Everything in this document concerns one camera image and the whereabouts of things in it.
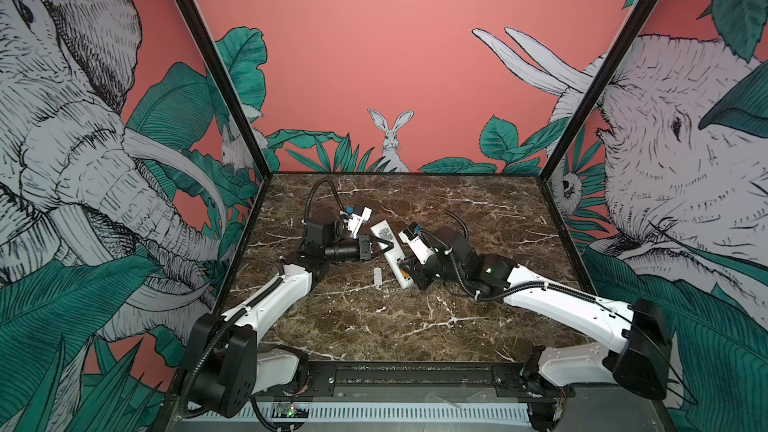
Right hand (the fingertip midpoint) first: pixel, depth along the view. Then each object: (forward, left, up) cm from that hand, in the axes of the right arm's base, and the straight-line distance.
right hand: (398, 263), depth 73 cm
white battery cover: (+6, +6, -21) cm, 22 cm away
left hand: (+4, +2, +1) cm, 5 cm away
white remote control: (+3, +1, -1) cm, 3 cm away
